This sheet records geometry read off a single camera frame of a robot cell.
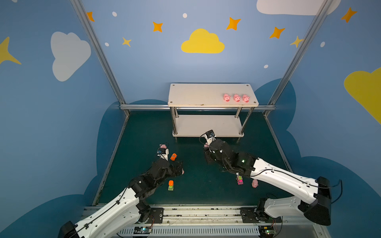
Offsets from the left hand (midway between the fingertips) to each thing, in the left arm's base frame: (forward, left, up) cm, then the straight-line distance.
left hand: (179, 163), depth 78 cm
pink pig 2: (+1, -2, -13) cm, 13 cm away
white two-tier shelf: (+36, -30, -8) cm, 48 cm away
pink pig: (+18, +13, -12) cm, 25 cm away
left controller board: (-29, +17, -14) cm, 36 cm away
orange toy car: (+10, +5, -12) cm, 17 cm away
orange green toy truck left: (-8, +5, -12) cm, 16 cm away
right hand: (+5, -15, +11) cm, 19 cm away
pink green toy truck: (-5, -35, -12) cm, 37 cm away
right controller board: (-28, -44, -15) cm, 54 cm away
